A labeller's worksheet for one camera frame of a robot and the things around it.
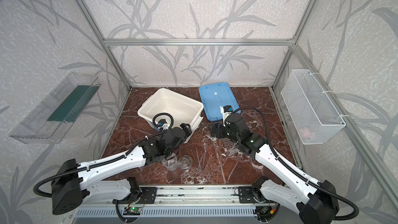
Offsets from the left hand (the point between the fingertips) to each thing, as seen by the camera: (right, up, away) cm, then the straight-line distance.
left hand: (190, 126), depth 79 cm
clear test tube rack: (+22, -13, +9) cm, 27 cm away
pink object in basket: (+56, -2, -7) cm, 56 cm away
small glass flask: (-2, -18, -1) cm, 18 cm away
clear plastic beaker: (-11, -21, +4) cm, 24 cm away
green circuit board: (-26, -38, -8) cm, 47 cm away
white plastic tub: (-6, +5, +27) cm, 28 cm away
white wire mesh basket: (+52, +7, -18) cm, 55 cm away
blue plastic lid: (+13, +17, +36) cm, 42 cm away
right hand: (+12, +4, -3) cm, 13 cm away
